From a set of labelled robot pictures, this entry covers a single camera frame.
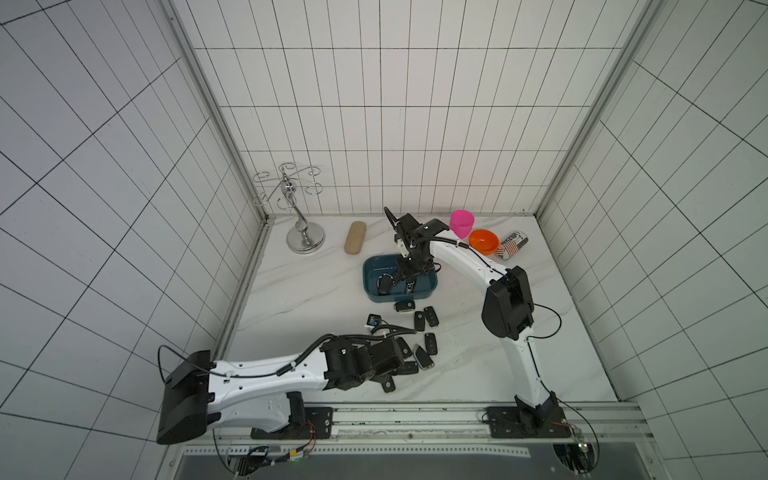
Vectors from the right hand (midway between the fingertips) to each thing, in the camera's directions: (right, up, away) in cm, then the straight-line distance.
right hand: (409, 267), depth 94 cm
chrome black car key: (-8, -6, +3) cm, 11 cm away
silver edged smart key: (+3, -25, -11) cm, 28 cm away
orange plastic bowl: (+29, +8, +13) cm, 33 cm away
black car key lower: (-1, -27, -13) cm, 30 cm away
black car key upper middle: (+3, -15, -4) cm, 16 cm away
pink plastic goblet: (+19, +15, +6) cm, 25 cm away
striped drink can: (+38, +6, +12) cm, 41 cm away
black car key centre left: (-2, -23, -9) cm, 24 cm away
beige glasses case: (-19, +10, +16) cm, 27 cm away
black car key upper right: (+7, -15, -3) cm, 17 cm away
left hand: (-12, -24, -18) cm, 32 cm away
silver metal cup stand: (-38, +9, +19) cm, 43 cm away
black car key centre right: (+6, -21, -9) cm, 24 cm away
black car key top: (-1, -12, -2) cm, 12 cm away
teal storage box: (-10, 0, +9) cm, 14 cm away
